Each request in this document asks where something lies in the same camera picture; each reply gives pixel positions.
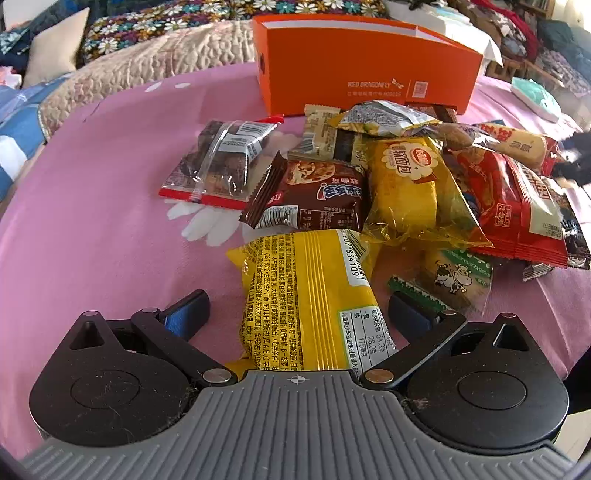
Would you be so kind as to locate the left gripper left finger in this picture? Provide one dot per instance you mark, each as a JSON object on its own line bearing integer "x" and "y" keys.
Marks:
{"x": 167, "y": 334}

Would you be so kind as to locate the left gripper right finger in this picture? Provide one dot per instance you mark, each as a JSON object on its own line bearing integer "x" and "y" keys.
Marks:
{"x": 427, "y": 333}

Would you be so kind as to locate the clear bag chocolate snacks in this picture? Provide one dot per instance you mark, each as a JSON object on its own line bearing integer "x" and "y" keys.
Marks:
{"x": 225, "y": 164}

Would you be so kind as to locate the green cow milk candy packet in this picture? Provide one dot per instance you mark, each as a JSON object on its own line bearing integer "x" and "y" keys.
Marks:
{"x": 436, "y": 279}

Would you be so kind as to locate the pink bed sheet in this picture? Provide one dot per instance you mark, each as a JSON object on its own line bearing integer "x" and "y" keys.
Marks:
{"x": 87, "y": 229}

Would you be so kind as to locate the yellow soft bread packet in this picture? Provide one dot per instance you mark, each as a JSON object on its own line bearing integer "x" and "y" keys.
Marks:
{"x": 415, "y": 197}

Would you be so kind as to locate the red peanut snack packet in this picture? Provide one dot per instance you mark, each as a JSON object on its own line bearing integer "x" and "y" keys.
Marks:
{"x": 516, "y": 211}

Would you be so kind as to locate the brown chocolate cookie packet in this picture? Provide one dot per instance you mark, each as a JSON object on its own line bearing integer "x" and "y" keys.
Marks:
{"x": 308, "y": 195}

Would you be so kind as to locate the red biscuit packet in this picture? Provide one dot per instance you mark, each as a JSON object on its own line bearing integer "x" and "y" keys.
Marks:
{"x": 536, "y": 151}

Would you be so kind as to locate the silver yellow snack packet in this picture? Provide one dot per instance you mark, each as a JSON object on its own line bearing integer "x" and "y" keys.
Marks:
{"x": 382, "y": 118}

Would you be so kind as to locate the beige striped snack packet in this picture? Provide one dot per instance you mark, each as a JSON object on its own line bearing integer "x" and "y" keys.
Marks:
{"x": 324, "y": 142}

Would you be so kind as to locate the blue white blanket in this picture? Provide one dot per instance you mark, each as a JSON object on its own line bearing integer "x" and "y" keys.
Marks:
{"x": 21, "y": 131}

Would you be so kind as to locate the teal white tissue pack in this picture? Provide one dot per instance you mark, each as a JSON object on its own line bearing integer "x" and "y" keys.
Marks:
{"x": 536, "y": 98}

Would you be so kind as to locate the orange cardboard box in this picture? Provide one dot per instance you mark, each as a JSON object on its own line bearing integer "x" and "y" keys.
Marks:
{"x": 341, "y": 60}

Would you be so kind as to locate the beige quilted blanket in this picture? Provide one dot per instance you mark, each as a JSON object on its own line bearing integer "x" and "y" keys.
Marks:
{"x": 179, "y": 52}

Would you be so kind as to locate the beige pillow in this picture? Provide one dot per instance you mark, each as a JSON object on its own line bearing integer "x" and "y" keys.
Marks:
{"x": 53, "y": 52}

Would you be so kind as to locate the floral crochet cushion cover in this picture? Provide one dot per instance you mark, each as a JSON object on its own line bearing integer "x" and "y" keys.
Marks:
{"x": 113, "y": 33}

